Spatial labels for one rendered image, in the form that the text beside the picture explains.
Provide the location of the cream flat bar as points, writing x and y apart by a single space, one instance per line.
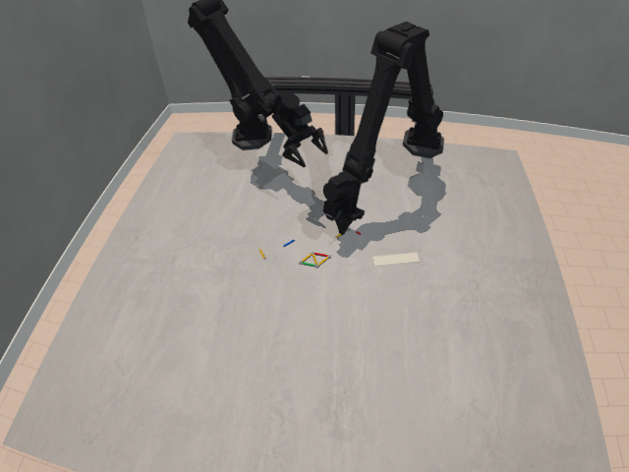
395 259

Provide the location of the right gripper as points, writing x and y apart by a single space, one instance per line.
297 138

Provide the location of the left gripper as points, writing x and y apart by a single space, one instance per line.
344 218

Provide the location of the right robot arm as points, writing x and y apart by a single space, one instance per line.
221 42

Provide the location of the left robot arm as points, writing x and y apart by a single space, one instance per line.
360 158

